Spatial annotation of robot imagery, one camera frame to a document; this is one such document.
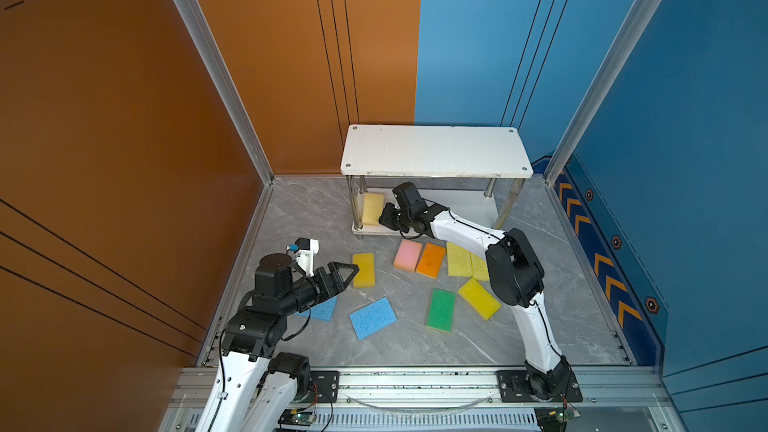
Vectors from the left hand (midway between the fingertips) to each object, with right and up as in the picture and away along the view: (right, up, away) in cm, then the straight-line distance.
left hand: (351, 271), depth 69 cm
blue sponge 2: (+4, -16, +14) cm, 22 cm away
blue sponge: (-10, -15, +15) cm, 24 cm away
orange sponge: (+22, -3, +26) cm, 34 cm away
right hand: (+4, +11, +26) cm, 28 cm away
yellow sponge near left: (+1, -7, +23) cm, 24 cm away
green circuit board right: (+48, -35, +1) cm, 60 cm away
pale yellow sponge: (+3, +15, +27) cm, 31 cm away
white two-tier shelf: (+30, +24, +5) cm, 39 cm away
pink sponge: (+14, -1, +27) cm, 30 cm away
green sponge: (+24, -15, +16) cm, 32 cm away
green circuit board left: (-13, -35, +1) cm, 38 cm away
